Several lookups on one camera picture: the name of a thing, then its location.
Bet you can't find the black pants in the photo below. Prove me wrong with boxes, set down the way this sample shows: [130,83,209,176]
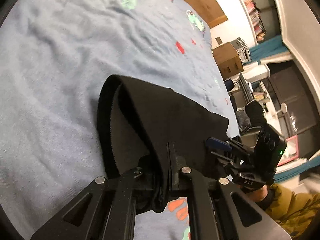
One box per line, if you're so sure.
[97,75,229,214]

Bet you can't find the right hand black glove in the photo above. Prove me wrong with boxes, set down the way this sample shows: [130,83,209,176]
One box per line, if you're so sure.
[232,100,286,192]

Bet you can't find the black office chair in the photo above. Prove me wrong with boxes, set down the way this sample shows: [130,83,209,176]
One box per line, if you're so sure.
[229,95,252,134]

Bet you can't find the olive jacket sleeve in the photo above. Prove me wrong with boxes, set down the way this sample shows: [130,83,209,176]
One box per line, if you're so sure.
[257,184,319,239]

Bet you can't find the white desk lamp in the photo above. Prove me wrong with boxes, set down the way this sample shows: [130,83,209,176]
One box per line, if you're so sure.
[274,102,288,115]

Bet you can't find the wooden drawer chest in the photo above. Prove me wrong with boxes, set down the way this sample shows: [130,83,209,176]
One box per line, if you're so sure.
[213,42,244,80]

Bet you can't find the white printer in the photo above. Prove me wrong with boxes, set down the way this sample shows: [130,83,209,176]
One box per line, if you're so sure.
[231,37,251,63]

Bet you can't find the teal right curtain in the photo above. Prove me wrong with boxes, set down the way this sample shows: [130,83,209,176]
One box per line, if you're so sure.
[248,35,289,63]

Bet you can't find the row of books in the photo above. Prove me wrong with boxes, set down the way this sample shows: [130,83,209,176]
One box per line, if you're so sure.
[240,0,266,42]

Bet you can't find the blue patterned bed cover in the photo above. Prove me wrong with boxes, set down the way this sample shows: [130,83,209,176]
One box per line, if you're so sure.
[1,0,239,239]

